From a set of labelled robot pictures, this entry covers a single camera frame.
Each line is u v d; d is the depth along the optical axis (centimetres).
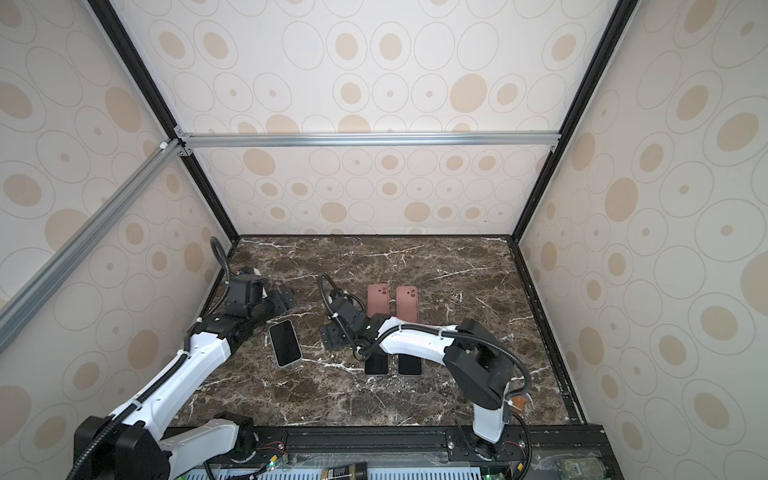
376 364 86
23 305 52
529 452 70
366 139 90
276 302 75
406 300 101
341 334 64
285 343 92
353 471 67
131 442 38
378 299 100
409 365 87
